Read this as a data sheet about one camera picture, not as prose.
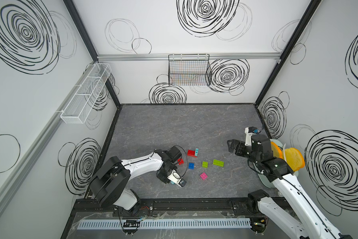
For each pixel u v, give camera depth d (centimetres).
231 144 68
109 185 43
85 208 74
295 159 69
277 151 68
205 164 87
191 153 92
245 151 65
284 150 75
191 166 87
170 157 69
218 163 89
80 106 74
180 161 88
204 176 82
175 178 72
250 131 67
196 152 88
